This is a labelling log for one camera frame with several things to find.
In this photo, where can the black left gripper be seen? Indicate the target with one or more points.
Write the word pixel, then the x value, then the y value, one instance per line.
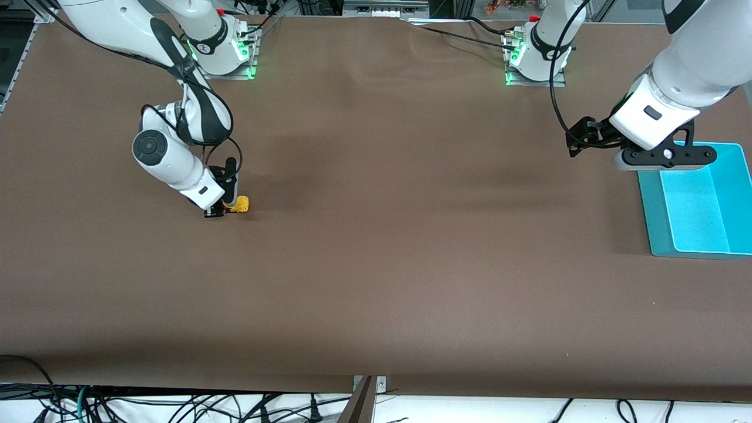
pixel 594 136

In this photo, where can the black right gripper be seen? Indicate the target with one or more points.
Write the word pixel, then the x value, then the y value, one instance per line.
pixel 220 208

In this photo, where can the yellow toy beetle car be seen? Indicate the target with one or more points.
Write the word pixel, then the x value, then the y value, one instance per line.
pixel 241 204

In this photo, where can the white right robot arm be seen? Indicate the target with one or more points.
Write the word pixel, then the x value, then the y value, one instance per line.
pixel 170 158

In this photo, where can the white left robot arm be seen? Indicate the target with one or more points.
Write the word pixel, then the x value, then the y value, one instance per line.
pixel 699 64

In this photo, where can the teal plastic bin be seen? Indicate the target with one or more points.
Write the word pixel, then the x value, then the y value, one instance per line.
pixel 693 205

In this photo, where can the grey background equipment box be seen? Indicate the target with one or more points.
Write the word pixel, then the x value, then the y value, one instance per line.
pixel 382 9

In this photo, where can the small metal table bracket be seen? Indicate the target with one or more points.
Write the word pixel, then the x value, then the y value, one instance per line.
pixel 382 385

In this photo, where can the aluminium table edge rail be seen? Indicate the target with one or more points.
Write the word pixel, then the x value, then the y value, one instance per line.
pixel 23 56

